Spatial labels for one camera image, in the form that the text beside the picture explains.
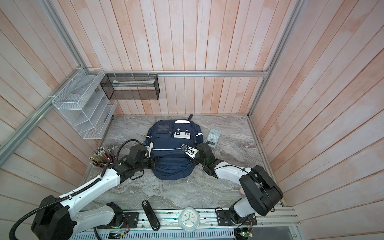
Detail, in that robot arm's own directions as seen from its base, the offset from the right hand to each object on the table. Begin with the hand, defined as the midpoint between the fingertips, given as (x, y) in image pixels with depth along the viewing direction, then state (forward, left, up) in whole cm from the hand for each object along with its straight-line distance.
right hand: (191, 147), depth 90 cm
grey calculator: (+14, -16, -9) cm, 23 cm away
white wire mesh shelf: (+10, +57, +25) cm, 63 cm away
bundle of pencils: (-11, +48, +6) cm, 49 cm away
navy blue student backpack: (+8, +15, -1) cm, 17 cm away
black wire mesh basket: (+42, +44, +15) cm, 63 cm away
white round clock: (-37, 0, -7) cm, 38 cm away
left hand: (-11, +18, +1) cm, 21 cm away
